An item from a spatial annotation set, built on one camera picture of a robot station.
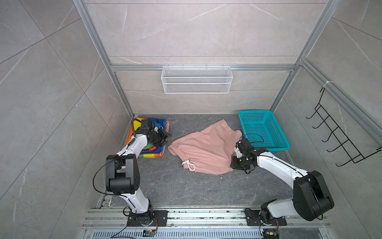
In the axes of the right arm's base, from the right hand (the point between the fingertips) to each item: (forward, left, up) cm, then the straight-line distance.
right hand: (232, 164), depth 88 cm
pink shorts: (+8, +13, +2) cm, 16 cm away
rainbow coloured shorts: (+10, +52, +2) cm, 53 cm away
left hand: (+17, +38, +10) cm, 42 cm away
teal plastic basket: (+31, -28, -4) cm, 42 cm away
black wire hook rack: (-11, -41, +30) cm, 52 cm away
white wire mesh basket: (+51, +20, +26) cm, 60 cm away
